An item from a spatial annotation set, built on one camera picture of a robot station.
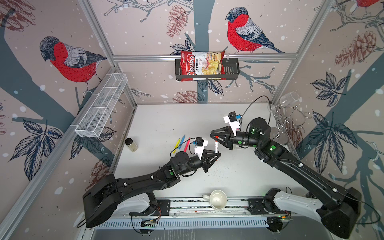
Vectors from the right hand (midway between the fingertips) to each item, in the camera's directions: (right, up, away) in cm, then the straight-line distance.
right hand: (208, 138), depth 63 cm
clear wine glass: (+51, +20, +25) cm, 60 cm away
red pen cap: (+4, +1, 0) cm, 4 cm away
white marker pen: (+4, -4, +1) cm, 6 cm away
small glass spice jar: (-45, -8, +26) cm, 52 cm away
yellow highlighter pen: (-18, -10, +34) cm, 40 cm away
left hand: (+5, -8, +2) cm, 10 cm away
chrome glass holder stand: (+62, +9, +40) cm, 75 cm away
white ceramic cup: (+6, -34, +12) cm, 36 cm away
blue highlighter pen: (-15, -8, +35) cm, 39 cm away
